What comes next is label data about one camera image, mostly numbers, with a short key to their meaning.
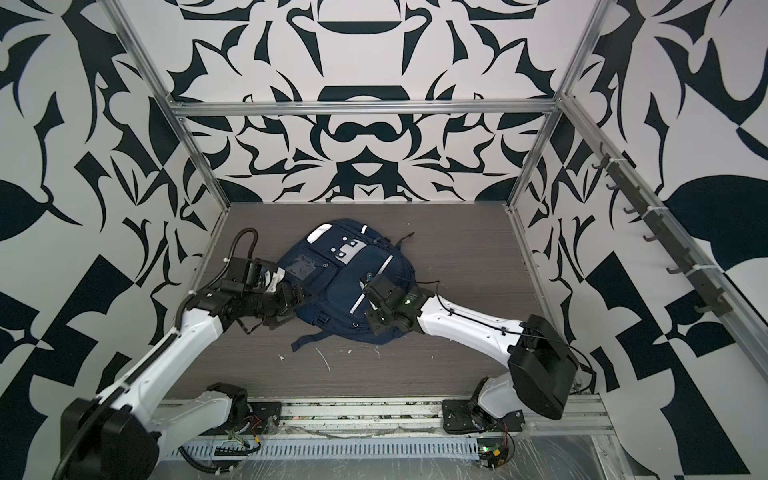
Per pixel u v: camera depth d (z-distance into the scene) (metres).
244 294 0.62
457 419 0.74
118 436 0.38
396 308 0.61
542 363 0.42
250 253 0.73
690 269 0.51
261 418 0.74
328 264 0.93
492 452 0.71
